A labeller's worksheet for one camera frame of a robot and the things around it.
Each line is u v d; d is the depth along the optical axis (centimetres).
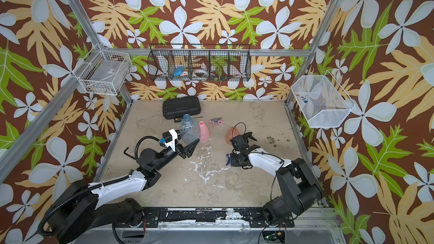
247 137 103
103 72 86
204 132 103
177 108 108
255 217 74
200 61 98
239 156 66
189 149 69
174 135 60
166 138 59
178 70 94
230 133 101
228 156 92
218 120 108
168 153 65
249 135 101
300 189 44
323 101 83
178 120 108
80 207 42
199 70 98
